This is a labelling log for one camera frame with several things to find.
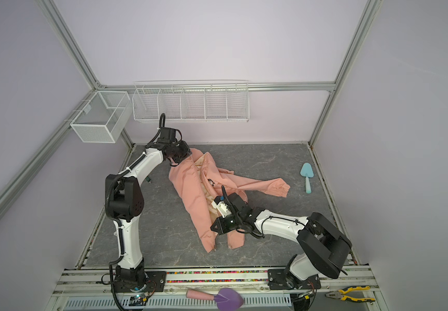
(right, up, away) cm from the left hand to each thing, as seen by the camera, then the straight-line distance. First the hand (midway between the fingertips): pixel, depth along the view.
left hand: (194, 151), depth 98 cm
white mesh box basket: (-47, +17, +1) cm, 50 cm away
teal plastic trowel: (+62, -11, +10) cm, 63 cm away
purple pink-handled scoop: (+17, -56, -27) cm, 64 cm away
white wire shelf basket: (+15, +28, +7) cm, 32 cm away
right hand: (+11, -34, -17) cm, 40 cm away
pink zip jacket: (+3, -14, -4) cm, 15 cm away
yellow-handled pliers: (+59, -54, -28) cm, 85 cm away
